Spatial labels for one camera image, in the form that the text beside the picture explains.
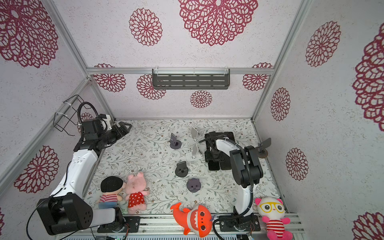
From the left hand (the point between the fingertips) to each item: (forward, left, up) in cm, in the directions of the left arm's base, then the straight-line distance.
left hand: (126, 131), depth 81 cm
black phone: (-10, -49, -23) cm, 55 cm away
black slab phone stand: (-14, -29, -20) cm, 38 cm away
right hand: (-4, -49, -24) cm, 55 cm away
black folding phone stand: (-4, -37, -20) cm, 43 cm away
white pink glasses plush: (-37, -74, -17) cm, 84 cm away
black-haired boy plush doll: (-25, +7, -16) cm, 30 cm away
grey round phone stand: (+5, -24, -20) cm, 32 cm away
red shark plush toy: (-41, -38, -16) cm, 58 cm away
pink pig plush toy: (-24, -5, -19) cm, 31 cm away
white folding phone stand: (+15, -37, -20) cm, 45 cm away
